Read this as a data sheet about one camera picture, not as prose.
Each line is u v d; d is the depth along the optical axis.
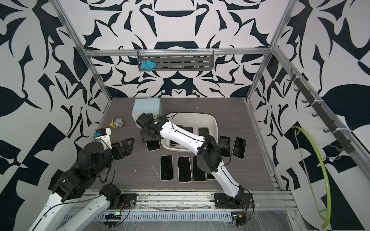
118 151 0.58
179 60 0.94
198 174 0.83
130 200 0.75
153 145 0.79
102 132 0.57
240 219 0.70
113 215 0.73
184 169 0.85
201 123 1.03
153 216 0.65
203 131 0.99
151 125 0.59
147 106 0.95
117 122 0.99
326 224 0.52
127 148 0.59
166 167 0.84
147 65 0.91
